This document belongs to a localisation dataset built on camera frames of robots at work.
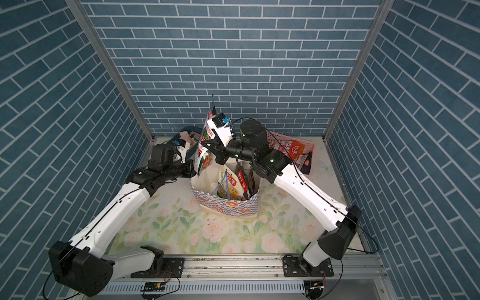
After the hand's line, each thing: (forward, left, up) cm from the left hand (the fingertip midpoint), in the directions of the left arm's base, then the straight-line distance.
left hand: (203, 164), depth 78 cm
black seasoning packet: (-7, -17, 0) cm, 18 cm away
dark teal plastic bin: (+41, +15, -21) cm, 48 cm away
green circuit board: (-40, +18, -27) cm, 51 cm away
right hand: (-5, -5, +19) cm, 20 cm away
